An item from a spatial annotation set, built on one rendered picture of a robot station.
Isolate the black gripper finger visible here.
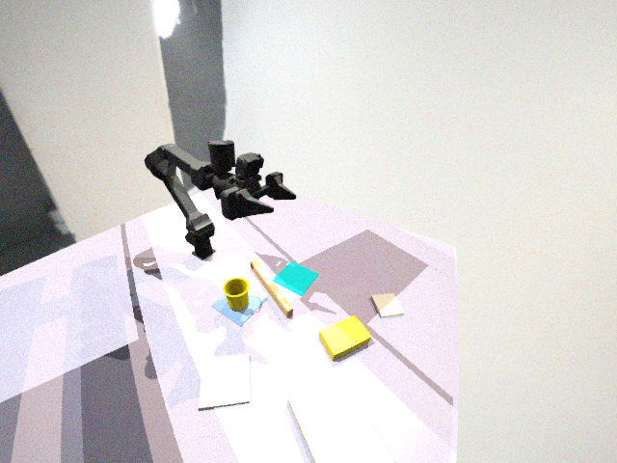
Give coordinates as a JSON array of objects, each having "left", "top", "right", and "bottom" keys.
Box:
[
  {"left": 235, "top": 189, "right": 274, "bottom": 218},
  {"left": 273, "top": 176, "right": 296, "bottom": 200}
]

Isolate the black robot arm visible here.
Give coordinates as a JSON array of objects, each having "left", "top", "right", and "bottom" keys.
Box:
[{"left": 145, "top": 140, "right": 264, "bottom": 260}]

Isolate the olive-yellow cup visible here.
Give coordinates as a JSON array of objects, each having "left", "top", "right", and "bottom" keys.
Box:
[{"left": 223, "top": 277, "right": 250, "bottom": 311}]

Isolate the tan flat bar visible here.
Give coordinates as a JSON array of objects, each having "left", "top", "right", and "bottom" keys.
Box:
[{"left": 251, "top": 259, "right": 293, "bottom": 318}]

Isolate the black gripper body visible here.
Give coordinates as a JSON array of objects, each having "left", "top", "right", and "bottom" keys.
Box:
[{"left": 220, "top": 172, "right": 283, "bottom": 221}]

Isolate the yellow rectangular block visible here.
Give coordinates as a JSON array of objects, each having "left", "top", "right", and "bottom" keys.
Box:
[{"left": 319, "top": 316, "right": 371, "bottom": 361}]

